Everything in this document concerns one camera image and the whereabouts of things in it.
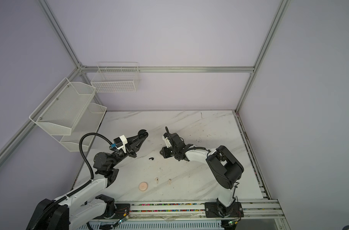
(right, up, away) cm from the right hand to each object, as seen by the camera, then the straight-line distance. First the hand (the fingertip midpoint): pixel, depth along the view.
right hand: (158, 153), depth 89 cm
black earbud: (-5, -4, +4) cm, 7 cm away
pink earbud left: (0, -14, -5) cm, 15 cm away
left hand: (-5, +13, -20) cm, 24 cm away
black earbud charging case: (-4, +14, -22) cm, 26 cm away
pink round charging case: (-8, -17, -8) cm, 20 cm away
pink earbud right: (+7, -15, -5) cm, 18 cm away
